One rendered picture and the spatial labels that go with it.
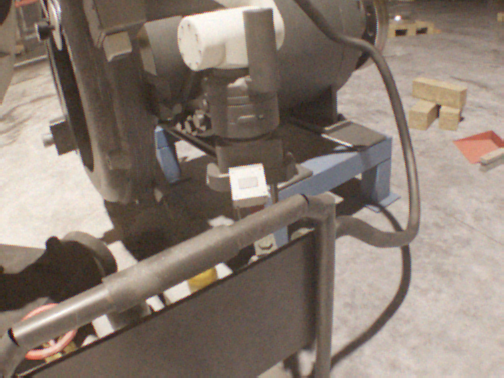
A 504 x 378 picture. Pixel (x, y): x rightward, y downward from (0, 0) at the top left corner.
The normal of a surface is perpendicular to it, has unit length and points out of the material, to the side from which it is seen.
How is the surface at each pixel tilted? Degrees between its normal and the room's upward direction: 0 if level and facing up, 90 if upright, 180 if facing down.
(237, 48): 90
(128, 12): 68
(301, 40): 91
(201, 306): 90
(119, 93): 89
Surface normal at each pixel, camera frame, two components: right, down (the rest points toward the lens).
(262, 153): 0.11, 0.46
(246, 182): -0.04, -0.53
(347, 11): 0.54, 0.14
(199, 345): 0.58, 0.33
